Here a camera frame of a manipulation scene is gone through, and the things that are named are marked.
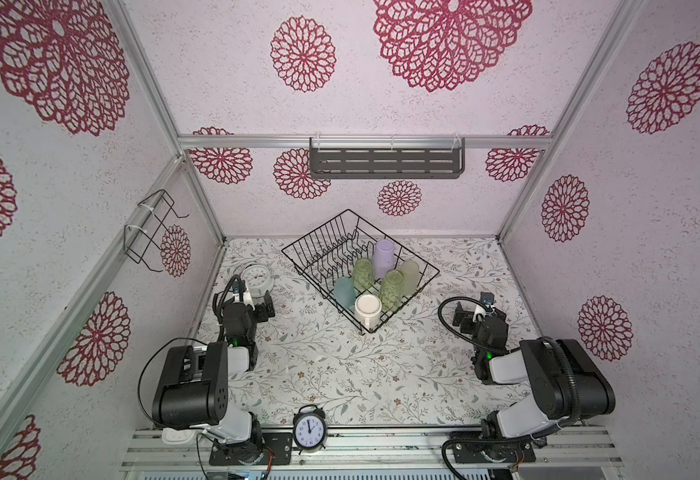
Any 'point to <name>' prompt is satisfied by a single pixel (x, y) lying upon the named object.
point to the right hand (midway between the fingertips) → (479, 302)
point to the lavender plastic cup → (384, 258)
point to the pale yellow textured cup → (411, 271)
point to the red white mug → (367, 309)
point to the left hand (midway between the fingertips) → (252, 299)
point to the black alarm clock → (309, 428)
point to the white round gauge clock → (258, 279)
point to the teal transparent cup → (344, 292)
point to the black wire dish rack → (330, 248)
